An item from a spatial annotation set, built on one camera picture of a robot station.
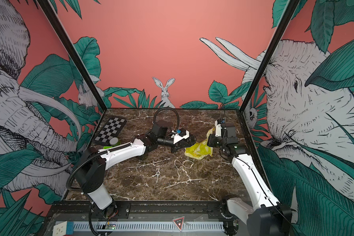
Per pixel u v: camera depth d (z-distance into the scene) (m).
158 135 0.66
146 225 0.70
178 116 0.64
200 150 0.86
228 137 0.59
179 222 0.70
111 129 1.04
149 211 0.75
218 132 0.71
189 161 0.91
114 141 0.96
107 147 0.96
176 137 0.69
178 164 0.91
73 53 0.86
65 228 0.65
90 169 0.45
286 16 0.72
